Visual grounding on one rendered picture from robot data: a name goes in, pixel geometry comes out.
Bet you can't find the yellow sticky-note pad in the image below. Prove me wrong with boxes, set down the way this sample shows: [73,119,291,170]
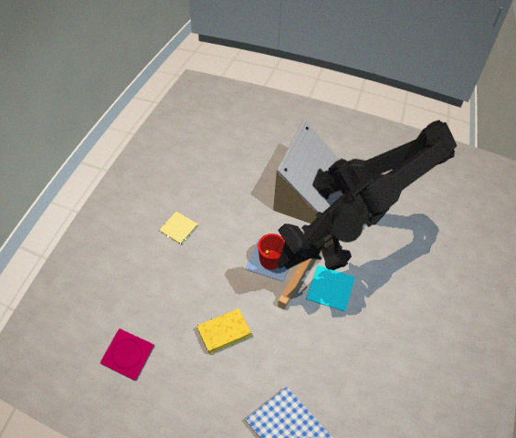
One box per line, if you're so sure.
[160,212,197,245]

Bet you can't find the blue and white checkered towel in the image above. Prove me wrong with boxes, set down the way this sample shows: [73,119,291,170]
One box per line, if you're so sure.
[246,387,333,438]

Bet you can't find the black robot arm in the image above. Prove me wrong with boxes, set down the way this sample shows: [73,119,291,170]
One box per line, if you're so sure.
[312,120,457,270]

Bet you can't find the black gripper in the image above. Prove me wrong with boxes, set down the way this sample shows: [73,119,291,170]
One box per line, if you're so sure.
[277,210,333,269]

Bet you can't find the yellow sponge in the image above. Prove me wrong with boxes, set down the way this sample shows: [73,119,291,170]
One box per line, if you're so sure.
[197,308,251,354]

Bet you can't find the magenta flat square pad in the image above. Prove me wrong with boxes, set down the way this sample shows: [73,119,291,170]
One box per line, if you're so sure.
[100,328,154,381]

